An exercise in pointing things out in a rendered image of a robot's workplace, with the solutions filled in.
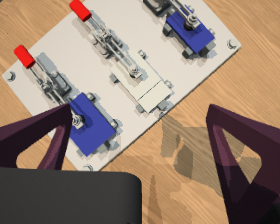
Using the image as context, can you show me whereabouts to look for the toggle clamp with red handle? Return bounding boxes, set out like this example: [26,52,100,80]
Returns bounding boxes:
[14,45,85,129]

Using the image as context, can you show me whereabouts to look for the blue rectangular block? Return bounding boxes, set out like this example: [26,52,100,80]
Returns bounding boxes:
[165,11,215,57]

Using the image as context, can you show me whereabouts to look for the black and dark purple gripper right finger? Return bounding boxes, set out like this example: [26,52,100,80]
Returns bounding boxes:
[206,104,280,224]

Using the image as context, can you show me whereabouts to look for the blue flat plate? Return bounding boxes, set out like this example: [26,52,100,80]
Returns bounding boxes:
[69,92,117,157]

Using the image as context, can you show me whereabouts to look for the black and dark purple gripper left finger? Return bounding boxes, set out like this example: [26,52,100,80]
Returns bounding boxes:
[0,103,73,170]

